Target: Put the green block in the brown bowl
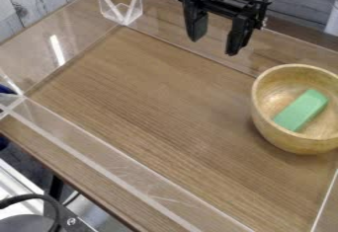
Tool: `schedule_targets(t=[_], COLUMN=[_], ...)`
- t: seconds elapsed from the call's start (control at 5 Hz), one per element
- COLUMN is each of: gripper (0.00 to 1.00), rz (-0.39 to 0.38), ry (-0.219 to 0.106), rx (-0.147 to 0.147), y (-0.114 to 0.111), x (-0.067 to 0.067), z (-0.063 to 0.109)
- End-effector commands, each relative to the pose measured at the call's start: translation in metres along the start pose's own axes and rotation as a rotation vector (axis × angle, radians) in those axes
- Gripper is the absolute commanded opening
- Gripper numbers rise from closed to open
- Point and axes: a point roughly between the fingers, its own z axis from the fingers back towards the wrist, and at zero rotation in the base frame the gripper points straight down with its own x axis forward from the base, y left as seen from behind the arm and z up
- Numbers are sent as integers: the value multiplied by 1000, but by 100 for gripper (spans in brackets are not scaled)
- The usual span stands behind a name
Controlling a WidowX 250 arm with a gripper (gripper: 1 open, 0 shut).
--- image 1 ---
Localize green rectangular block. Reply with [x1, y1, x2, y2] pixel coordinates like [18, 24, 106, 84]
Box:
[273, 89, 328, 132]

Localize clear acrylic tray walls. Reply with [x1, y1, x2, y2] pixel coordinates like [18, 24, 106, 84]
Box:
[0, 0, 338, 232]

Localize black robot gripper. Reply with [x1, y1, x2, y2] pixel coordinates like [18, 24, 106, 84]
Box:
[178, 0, 272, 56]

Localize white object at right edge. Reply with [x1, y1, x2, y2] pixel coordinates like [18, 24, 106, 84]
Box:
[324, 0, 338, 37]

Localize black table leg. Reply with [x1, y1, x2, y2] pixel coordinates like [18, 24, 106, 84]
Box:
[49, 176, 64, 200]

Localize black cable loop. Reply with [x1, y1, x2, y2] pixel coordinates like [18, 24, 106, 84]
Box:
[0, 193, 62, 232]

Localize wooden brown bowl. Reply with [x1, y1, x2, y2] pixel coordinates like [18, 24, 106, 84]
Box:
[251, 64, 338, 155]

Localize black metal bracket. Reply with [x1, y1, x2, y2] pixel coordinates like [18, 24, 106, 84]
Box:
[44, 201, 97, 232]

